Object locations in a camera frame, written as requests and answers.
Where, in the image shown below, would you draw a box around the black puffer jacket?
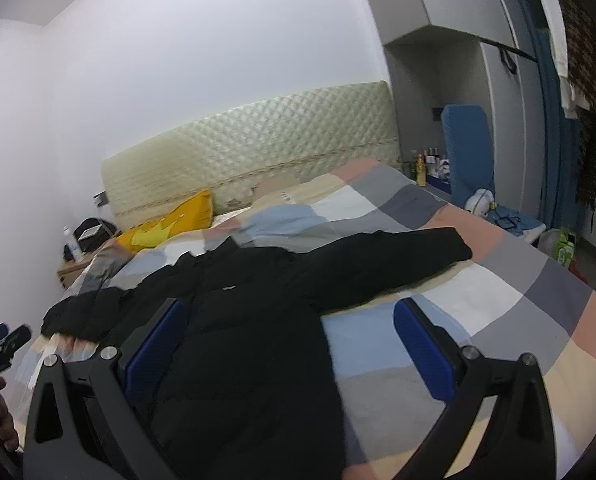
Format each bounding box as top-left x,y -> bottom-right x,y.
42,228 -> 473,479

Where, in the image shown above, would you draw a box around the cream quilted headboard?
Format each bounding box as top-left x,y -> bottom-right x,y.
100,81 -> 402,230

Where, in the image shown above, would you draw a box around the black bag on nightstand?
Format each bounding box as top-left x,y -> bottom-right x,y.
73,218 -> 120,254

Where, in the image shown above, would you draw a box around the hanging clothes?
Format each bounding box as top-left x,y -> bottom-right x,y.
540,0 -> 596,211

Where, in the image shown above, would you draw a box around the blue chair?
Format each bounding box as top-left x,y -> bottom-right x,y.
440,104 -> 546,244

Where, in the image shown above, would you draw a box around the wall socket panel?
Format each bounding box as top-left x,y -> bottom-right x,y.
94,191 -> 109,208

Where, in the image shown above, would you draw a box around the yellow pillow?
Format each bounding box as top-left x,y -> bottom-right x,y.
116,188 -> 213,252

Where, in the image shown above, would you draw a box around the wooden nightstand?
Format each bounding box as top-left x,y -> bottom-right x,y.
57,252 -> 96,289

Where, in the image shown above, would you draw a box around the grey wardrobe cabinet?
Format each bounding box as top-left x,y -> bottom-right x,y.
368,0 -> 545,214

